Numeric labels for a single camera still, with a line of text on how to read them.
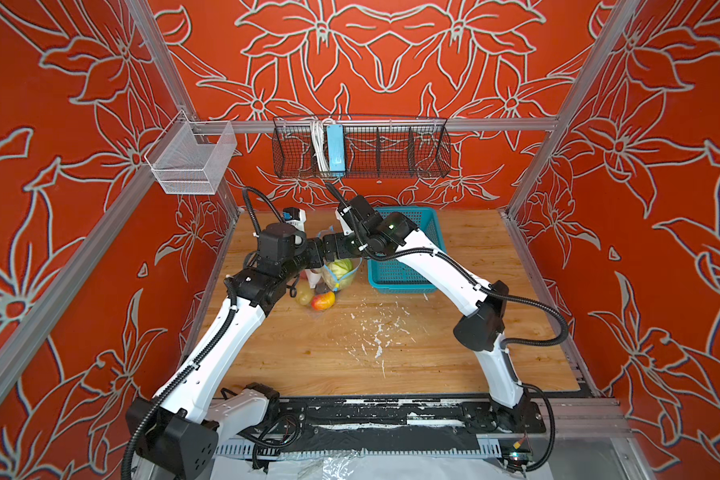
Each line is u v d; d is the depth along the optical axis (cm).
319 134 88
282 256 54
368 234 59
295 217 63
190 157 94
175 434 36
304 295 91
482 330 47
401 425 73
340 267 78
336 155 91
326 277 78
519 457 68
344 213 58
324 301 89
